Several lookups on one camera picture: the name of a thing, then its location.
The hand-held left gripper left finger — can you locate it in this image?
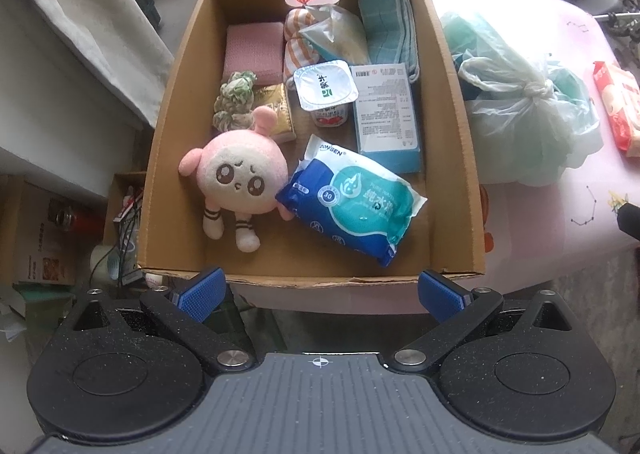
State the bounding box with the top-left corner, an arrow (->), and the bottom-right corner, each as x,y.
65,267 -> 251,374

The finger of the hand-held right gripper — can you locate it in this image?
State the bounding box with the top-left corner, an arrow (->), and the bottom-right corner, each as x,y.
616,201 -> 640,247

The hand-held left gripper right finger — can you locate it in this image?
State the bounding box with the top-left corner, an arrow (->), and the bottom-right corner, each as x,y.
394,270 -> 573,374

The cardboard box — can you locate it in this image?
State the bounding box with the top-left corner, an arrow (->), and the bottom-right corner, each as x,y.
136,0 -> 487,290

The pink wet wipes pack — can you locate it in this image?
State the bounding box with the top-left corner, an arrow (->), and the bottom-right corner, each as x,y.
592,60 -> 640,158

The blue wet wipes pack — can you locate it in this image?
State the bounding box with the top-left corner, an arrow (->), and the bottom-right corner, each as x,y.
275,134 -> 428,269

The pink and white plush toy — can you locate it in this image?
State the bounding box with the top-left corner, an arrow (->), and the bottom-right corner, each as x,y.
179,105 -> 296,254

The blue box with white label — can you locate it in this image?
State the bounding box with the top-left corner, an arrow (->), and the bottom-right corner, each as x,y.
350,62 -> 422,174

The green and white scrunchie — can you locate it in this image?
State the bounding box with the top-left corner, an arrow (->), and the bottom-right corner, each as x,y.
212,70 -> 258,132

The gold tissue pack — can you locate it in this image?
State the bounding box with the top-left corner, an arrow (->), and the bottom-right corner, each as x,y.
250,83 -> 298,144

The white yogurt cup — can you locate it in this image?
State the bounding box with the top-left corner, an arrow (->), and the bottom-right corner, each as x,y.
292,60 -> 360,129

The pink towel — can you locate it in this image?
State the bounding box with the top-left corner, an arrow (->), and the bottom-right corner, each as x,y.
222,22 -> 285,85

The orange striped cloth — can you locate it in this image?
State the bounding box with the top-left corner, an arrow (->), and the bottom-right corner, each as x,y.
282,8 -> 326,82

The teal checked towel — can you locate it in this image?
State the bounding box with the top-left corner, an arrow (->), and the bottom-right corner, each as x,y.
357,0 -> 420,82

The clear plastic tissue packet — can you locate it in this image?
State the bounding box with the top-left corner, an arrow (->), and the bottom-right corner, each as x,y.
300,4 -> 371,66

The pink printed tablecloth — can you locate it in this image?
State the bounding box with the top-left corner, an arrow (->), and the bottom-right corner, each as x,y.
227,0 -> 640,317

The tape roll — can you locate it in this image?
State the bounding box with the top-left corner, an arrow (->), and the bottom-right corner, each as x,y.
90,244 -> 123,285

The red spray can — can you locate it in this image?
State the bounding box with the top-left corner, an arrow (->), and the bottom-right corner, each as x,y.
55,207 -> 106,232

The translucent tied plastic bag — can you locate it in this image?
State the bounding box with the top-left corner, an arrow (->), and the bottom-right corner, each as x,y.
440,10 -> 606,186

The printed brown carton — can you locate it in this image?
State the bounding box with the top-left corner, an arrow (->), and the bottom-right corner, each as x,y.
0,177 -> 108,287

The white foam board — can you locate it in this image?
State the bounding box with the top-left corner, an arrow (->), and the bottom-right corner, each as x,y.
2,0 -> 176,127

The small carton with cables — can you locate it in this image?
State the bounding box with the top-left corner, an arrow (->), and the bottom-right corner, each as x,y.
102,171 -> 148,280

